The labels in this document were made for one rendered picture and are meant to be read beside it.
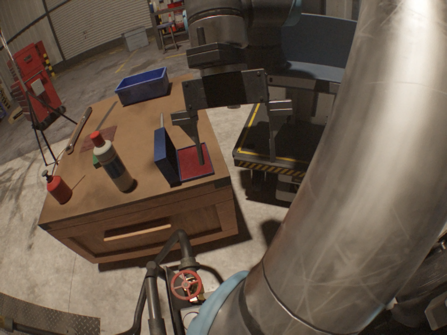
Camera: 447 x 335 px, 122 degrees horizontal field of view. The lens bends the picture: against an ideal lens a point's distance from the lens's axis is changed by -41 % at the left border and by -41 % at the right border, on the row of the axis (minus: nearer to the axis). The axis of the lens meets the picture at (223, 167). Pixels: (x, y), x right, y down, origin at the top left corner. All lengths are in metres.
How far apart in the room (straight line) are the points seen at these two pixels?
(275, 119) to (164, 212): 0.54
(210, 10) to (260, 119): 0.89
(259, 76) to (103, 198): 0.65
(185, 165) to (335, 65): 0.72
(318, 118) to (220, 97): 0.88
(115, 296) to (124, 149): 0.73
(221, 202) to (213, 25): 0.60
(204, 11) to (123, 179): 0.56
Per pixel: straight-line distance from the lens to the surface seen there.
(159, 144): 0.65
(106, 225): 0.84
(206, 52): 0.26
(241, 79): 0.31
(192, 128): 0.37
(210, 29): 0.31
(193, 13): 0.33
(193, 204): 0.74
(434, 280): 0.47
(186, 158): 0.74
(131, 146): 0.92
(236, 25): 0.32
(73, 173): 1.01
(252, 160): 0.91
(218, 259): 1.03
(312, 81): 0.79
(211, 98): 0.32
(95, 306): 1.24
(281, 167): 0.89
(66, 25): 9.53
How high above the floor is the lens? 0.96
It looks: 46 degrees down
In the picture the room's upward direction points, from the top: 10 degrees counter-clockwise
